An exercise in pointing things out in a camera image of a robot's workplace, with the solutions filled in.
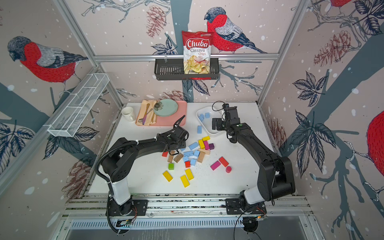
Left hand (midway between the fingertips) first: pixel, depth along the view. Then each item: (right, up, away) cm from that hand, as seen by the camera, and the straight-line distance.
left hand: (185, 140), depth 95 cm
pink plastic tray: (-13, +12, +15) cm, 23 cm away
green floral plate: (-18, +22, +24) cm, 37 cm away
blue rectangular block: (+10, +6, +10) cm, 15 cm away
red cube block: (+2, -13, -9) cm, 16 cm away
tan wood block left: (-9, -10, -5) cm, 14 cm away
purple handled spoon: (-32, +15, +17) cm, 39 cm away
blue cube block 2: (+16, +16, +16) cm, 28 cm away
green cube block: (-8, -15, -7) cm, 18 cm away
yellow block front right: (+3, -18, -10) cm, 21 cm away
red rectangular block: (-13, -9, -2) cm, 16 cm away
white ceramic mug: (-41, +17, +9) cm, 45 cm away
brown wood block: (-4, -10, -5) cm, 12 cm away
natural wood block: (+11, -9, -5) cm, 15 cm away
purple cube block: (+17, -4, 0) cm, 18 cm away
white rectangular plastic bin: (+22, +18, +15) cm, 32 cm away
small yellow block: (+14, 0, +5) cm, 15 cm away
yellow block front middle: (+1, -21, -12) cm, 25 cm away
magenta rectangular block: (+19, -14, -7) cm, 25 cm away
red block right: (+24, -12, -7) cm, 28 cm away
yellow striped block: (+11, -3, 0) cm, 11 cm away
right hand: (+21, +13, -6) cm, 26 cm away
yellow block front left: (-9, -19, -11) cm, 24 cm away
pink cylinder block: (+26, -16, -10) cm, 32 cm away
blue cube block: (+11, +14, +14) cm, 23 cm away
